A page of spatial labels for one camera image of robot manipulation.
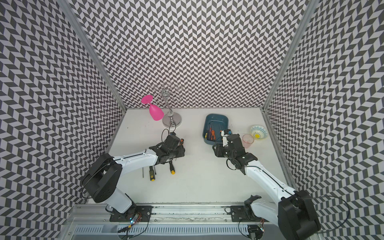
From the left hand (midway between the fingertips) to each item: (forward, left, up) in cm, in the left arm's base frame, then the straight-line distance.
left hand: (181, 151), depth 91 cm
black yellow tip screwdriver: (-11, +5, -3) cm, 12 cm away
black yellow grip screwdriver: (+14, -16, -2) cm, 21 cm away
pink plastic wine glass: (+22, +17, +11) cm, 30 cm away
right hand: (-3, -20, +7) cm, 22 cm away
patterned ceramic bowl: (+15, -52, -2) cm, 54 cm away
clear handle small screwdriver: (-13, +21, -3) cm, 25 cm away
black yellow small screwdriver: (-12, +16, -2) cm, 21 cm away
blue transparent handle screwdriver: (+13, -18, -2) cm, 22 cm away
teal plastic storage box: (+24, -21, -3) cm, 32 cm away
